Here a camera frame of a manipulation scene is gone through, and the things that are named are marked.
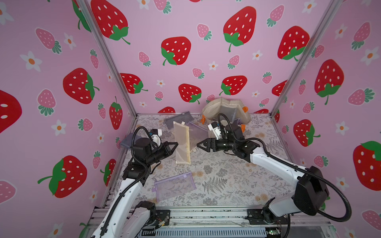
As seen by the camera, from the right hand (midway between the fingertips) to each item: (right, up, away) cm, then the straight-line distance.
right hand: (198, 147), depth 73 cm
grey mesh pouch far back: (-10, +19, +48) cm, 53 cm away
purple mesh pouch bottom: (-14, -24, +12) cm, 30 cm away
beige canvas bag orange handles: (+24, +22, +30) cm, 44 cm away
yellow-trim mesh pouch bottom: (-9, +5, +9) cm, 14 cm away
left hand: (-10, +2, -1) cm, 10 cm away
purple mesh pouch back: (-1, +5, +41) cm, 41 cm away
